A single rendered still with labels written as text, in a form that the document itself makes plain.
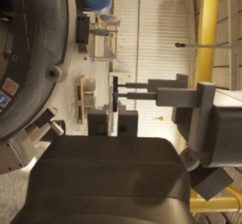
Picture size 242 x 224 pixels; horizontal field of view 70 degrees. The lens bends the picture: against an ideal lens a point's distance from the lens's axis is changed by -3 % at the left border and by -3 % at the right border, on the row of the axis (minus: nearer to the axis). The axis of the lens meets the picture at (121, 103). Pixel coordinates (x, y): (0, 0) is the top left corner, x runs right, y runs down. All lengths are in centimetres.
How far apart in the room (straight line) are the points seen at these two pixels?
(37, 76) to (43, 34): 10
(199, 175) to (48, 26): 40
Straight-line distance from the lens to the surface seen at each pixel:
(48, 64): 45
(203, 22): 1234
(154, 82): 16
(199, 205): 421
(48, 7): 45
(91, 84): 462
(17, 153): 61
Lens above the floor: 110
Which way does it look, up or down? level
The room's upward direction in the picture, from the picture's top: 91 degrees clockwise
